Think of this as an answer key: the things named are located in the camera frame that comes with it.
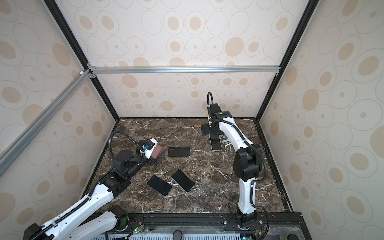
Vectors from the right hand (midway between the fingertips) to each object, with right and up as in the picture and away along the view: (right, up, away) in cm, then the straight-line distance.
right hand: (210, 131), depth 93 cm
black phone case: (-20, -13, +7) cm, 25 cm away
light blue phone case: (+1, -4, +15) cm, 15 cm away
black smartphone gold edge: (-17, -29, -6) cm, 34 cm away
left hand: (-26, -5, -22) cm, 34 cm away
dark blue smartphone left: (-30, -31, -8) cm, 44 cm away
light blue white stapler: (+12, -8, +9) cm, 17 cm away
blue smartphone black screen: (+5, -7, +13) cm, 15 cm away
